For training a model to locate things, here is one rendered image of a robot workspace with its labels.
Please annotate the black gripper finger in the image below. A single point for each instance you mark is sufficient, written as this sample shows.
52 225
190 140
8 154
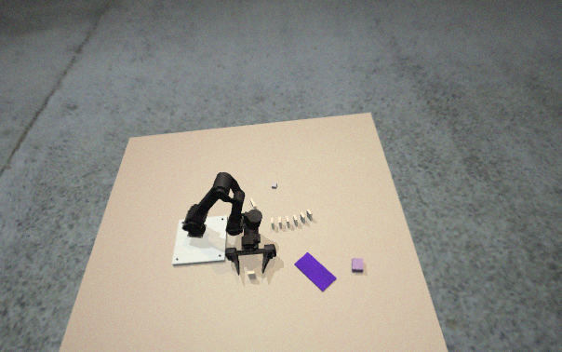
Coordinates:
235 260
267 256

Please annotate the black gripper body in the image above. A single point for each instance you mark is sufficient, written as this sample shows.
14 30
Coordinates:
250 250

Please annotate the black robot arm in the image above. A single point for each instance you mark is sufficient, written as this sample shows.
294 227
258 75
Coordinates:
249 221

